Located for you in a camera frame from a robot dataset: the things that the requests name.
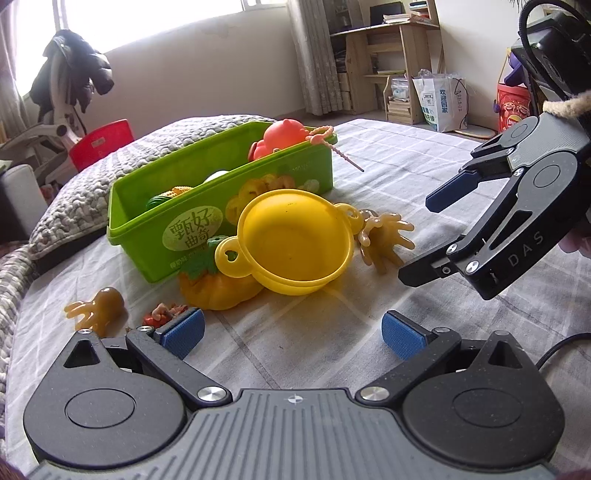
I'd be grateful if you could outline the tan toy octopus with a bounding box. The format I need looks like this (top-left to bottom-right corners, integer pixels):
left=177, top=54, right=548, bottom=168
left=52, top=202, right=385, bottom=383
left=358, top=210, right=415, bottom=276
left=65, top=287, right=126, bottom=334

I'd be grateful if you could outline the wooden shelf desk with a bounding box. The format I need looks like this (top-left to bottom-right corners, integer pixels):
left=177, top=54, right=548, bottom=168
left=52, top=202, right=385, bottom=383
left=329, top=0, right=445, bottom=126

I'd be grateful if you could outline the black cable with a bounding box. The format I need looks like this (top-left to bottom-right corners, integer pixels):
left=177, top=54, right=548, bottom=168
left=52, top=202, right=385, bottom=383
left=537, top=331, right=591, bottom=371

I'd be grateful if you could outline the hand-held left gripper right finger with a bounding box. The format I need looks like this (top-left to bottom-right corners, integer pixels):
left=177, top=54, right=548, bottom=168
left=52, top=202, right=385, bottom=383
left=355, top=310, right=529, bottom=409

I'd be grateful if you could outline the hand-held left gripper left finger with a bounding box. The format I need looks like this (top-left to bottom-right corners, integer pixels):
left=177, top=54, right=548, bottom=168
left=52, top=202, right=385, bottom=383
left=62, top=308, right=232, bottom=409

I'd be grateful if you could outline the red bucket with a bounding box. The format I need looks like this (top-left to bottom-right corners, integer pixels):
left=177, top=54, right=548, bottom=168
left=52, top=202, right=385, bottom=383
left=492, top=82, right=540, bottom=138

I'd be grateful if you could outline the grey quilted pillow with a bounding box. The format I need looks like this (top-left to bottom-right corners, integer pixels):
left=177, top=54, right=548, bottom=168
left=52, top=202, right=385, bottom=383
left=28, top=114, right=278, bottom=259

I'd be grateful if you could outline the grey checked bed sheet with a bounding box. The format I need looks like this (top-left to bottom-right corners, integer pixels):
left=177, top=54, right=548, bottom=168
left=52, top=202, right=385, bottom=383
left=0, top=117, right=591, bottom=462

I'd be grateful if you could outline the grey gingham blanket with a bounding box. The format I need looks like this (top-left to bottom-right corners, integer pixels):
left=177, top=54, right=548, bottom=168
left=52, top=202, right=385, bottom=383
left=0, top=244, right=38, bottom=393

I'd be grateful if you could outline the person's right forearm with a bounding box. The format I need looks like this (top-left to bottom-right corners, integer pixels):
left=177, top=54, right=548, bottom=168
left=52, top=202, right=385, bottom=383
left=542, top=90, right=591, bottom=119

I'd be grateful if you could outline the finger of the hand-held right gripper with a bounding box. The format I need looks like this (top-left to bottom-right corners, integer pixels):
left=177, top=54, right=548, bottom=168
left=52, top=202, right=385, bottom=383
left=425, top=137, right=521, bottom=214
left=398, top=173, right=532, bottom=287

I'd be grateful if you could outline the grey sofa armrest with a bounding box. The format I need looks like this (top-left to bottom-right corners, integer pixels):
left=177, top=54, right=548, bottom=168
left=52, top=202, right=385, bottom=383
left=0, top=164, right=47, bottom=241

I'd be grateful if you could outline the pink toy pig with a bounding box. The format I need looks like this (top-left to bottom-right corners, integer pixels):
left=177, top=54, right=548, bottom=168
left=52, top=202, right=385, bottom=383
left=249, top=119, right=311, bottom=162

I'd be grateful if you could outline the white office chair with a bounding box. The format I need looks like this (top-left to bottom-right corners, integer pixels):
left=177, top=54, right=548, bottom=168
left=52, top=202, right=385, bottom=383
left=0, top=41, right=93, bottom=185

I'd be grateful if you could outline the white paper bag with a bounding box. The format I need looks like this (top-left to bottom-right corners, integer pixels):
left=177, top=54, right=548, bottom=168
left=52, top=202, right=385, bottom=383
left=412, top=69, right=468, bottom=134

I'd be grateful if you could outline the grey curtain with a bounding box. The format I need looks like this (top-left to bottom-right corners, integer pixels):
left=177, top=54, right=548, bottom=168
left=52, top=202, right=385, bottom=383
left=286, top=0, right=345, bottom=117

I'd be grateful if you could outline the red plastic chair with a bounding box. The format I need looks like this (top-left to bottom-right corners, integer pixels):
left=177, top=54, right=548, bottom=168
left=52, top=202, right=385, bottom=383
left=69, top=119, right=136, bottom=172

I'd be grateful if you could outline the purple toy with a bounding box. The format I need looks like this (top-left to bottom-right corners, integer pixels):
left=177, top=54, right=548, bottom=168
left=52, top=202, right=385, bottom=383
left=501, top=50, right=528, bottom=87

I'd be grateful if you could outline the brown toy crab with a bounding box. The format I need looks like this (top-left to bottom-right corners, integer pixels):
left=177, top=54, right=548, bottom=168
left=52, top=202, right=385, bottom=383
left=142, top=302, right=186, bottom=329

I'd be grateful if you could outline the black jacket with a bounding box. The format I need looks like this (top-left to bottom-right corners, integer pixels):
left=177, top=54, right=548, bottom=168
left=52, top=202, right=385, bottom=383
left=31, top=30, right=114, bottom=121

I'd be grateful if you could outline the green plastic box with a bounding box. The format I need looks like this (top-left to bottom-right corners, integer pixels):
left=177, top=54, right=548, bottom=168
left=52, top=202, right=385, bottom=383
left=107, top=121, right=334, bottom=283

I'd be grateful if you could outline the pink beaded strap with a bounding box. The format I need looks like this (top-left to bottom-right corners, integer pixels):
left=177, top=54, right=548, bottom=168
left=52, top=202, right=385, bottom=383
left=306, top=126, right=365, bottom=173

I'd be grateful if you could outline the orange toy pumpkin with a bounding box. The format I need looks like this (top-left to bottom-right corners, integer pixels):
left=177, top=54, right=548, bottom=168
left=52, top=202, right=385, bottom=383
left=179, top=237, right=264, bottom=311

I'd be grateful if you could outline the yellow toy pot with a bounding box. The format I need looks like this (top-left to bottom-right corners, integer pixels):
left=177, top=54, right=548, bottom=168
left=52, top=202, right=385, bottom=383
left=215, top=188, right=365, bottom=296

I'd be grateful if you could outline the yellow toy corn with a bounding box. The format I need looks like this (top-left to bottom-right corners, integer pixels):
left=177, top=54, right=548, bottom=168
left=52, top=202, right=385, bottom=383
left=148, top=184, right=193, bottom=208

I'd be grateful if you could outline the person's right hand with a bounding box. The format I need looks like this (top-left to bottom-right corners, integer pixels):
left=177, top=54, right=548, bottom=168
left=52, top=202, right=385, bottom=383
left=561, top=226, right=591, bottom=259

